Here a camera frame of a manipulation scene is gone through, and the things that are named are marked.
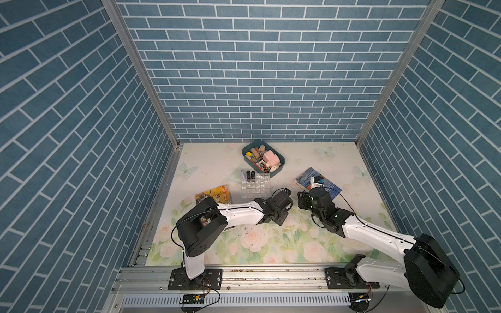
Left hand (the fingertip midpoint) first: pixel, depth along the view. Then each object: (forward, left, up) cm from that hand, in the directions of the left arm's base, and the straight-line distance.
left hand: (285, 215), depth 89 cm
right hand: (+6, -6, +8) cm, 12 cm away
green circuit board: (-31, +36, -6) cm, 48 cm away
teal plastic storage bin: (+37, +16, +1) cm, 40 cm away
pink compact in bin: (+30, +5, +4) cm, 31 cm away
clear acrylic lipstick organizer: (+15, +11, -1) cm, 19 cm away
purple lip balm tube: (+18, +20, +5) cm, 28 cm away
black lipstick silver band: (+19, +15, +6) cm, 25 cm away
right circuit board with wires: (-32, -25, -3) cm, 41 cm away
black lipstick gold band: (+19, +18, +6) cm, 27 cm away
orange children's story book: (+11, +31, -1) cm, 33 cm away
